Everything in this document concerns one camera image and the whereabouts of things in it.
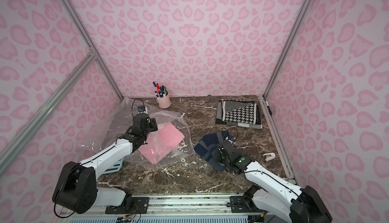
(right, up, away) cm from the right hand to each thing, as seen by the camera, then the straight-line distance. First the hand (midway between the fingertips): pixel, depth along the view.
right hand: (216, 153), depth 84 cm
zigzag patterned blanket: (+17, +28, +22) cm, 40 cm away
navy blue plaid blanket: (-5, +1, +6) cm, 8 cm away
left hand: (-36, +20, +4) cm, 41 cm away
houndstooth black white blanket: (+22, +21, +17) cm, 35 cm away
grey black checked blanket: (+4, +18, +20) cm, 27 cm away
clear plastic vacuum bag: (-66, +16, +22) cm, 71 cm away
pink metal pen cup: (-35, +29, +25) cm, 52 cm away
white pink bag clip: (+31, -3, +4) cm, 31 cm away
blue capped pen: (-41, +42, +23) cm, 63 cm away
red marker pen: (-38, +40, +22) cm, 60 cm away
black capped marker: (-35, +39, +21) cm, 56 cm away
